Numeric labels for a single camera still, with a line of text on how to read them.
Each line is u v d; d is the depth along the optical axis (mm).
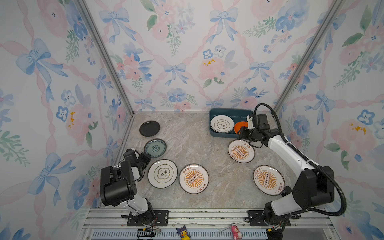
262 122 663
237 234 676
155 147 1003
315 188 426
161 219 734
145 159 842
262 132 639
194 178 864
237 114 1165
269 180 858
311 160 463
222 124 1105
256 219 718
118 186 457
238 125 1101
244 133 779
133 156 765
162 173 879
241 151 977
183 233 678
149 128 1105
